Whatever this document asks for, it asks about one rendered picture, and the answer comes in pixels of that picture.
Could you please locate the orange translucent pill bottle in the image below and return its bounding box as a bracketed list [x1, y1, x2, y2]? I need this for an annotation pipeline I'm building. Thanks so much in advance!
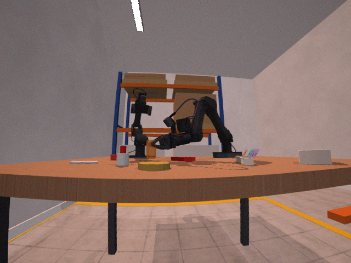
[146, 140, 156, 158]

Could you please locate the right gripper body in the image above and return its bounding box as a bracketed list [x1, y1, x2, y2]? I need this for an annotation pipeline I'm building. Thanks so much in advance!
[134, 98, 149, 114]

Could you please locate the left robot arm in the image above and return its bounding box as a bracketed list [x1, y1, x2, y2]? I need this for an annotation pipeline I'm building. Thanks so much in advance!
[163, 97, 242, 153]

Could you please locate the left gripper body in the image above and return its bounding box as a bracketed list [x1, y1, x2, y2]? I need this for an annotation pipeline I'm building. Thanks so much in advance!
[168, 118, 183, 149]

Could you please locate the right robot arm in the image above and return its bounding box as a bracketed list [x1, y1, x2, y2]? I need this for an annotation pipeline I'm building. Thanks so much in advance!
[129, 92, 148, 157]

